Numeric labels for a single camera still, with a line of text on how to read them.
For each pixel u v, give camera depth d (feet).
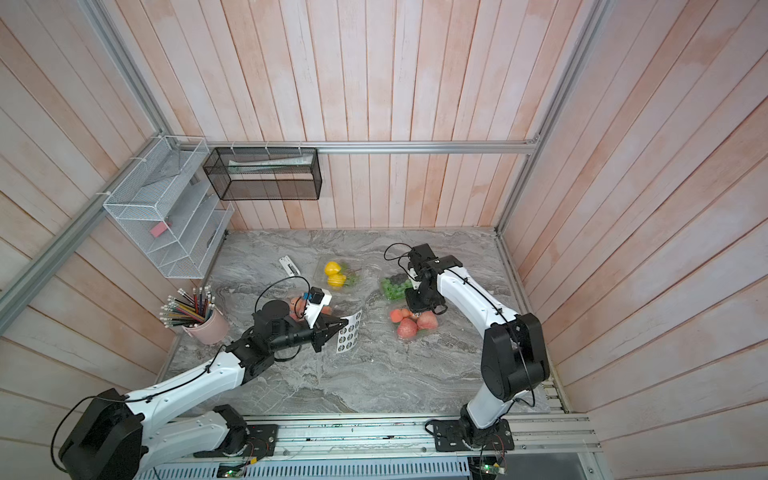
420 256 2.39
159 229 2.73
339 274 3.33
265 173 3.44
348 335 2.55
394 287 3.22
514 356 1.48
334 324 2.42
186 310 2.73
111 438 1.30
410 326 2.92
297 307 2.25
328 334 2.30
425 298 2.45
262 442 2.38
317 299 2.18
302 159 2.96
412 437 2.46
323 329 2.21
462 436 2.39
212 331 2.80
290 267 3.51
